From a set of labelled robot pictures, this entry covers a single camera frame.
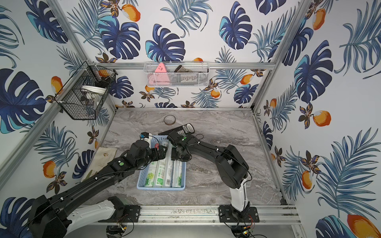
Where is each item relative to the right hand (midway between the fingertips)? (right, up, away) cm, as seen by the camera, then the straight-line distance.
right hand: (176, 158), depth 89 cm
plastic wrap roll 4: (+1, -6, -8) cm, 11 cm away
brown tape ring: (-8, +24, +26) cm, 36 cm away
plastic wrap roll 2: (-9, -6, -3) cm, 11 cm away
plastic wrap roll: (-14, -6, -4) cm, 15 cm away
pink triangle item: (-10, +49, +1) cm, 50 cm away
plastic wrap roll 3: (-4, -9, -6) cm, 11 cm away
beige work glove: (-47, 0, +6) cm, 48 cm away
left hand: (-7, +8, -10) cm, 15 cm away
